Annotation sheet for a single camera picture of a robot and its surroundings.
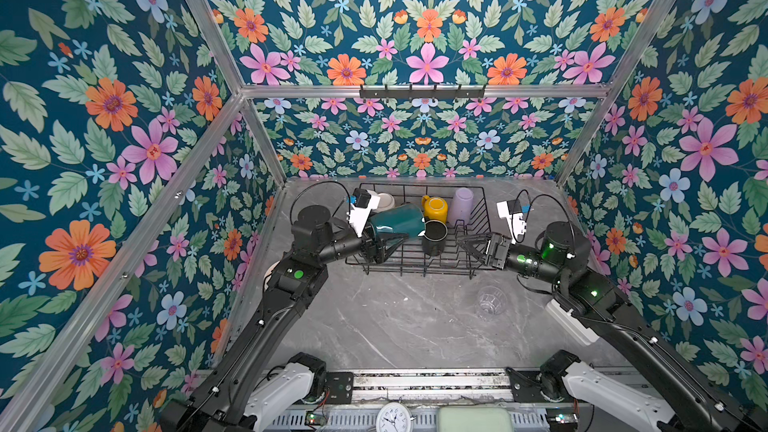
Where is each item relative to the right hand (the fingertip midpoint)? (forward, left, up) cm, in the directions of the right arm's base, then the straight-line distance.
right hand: (464, 242), depth 61 cm
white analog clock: (-27, +15, -31) cm, 44 cm away
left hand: (+4, +13, +2) cm, 13 cm away
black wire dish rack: (+17, +11, -34) cm, 40 cm away
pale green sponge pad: (-27, -3, -33) cm, 43 cm away
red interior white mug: (+30, +19, -21) cm, 41 cm away
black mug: (+16, +4, -21) cm, 27 cm away
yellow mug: (+28, +3, -22) cm, 36 cm away
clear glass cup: (-1, -11, -28) cm, 31 cm away
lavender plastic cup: (+28, -6, -22) cm, 36 cm away
